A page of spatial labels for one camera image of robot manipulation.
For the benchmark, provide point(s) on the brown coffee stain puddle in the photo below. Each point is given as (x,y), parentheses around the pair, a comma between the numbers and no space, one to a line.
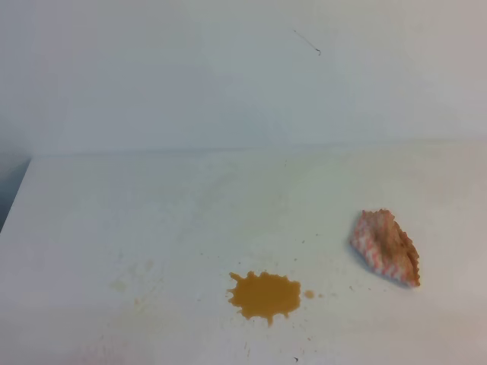
(264,295)

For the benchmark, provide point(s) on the pink white checkered rag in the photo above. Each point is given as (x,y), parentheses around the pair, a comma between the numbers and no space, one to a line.
(385,247)

